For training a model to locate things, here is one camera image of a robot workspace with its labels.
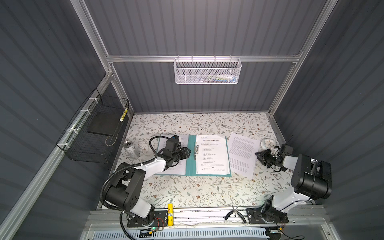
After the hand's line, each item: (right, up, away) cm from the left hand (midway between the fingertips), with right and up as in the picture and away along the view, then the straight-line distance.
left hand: (189, 151), depth 92 cm
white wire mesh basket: (+14, +62, +32) cm, 71 cm away
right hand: (+45, -3, +3) cm, 45 cm away
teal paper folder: (+1, -9, 0) cm, 9 cm away
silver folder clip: (+4, 0, +5) cm, 6 cm away
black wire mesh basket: (-47, +11, -19) cm, 52 cm away
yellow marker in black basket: (-36, +22, -10) cm, 43 cm away
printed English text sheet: (-6, -10, 0) cm, 11 cm away
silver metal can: (-34, +2, -5) cm, 34 cm away
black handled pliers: (+24, -28, -15) cm, 40 cm away
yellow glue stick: (-8, -28, -18) cm, 35 cm away
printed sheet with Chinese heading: (+15, -3, +5) cm, 16 cm away
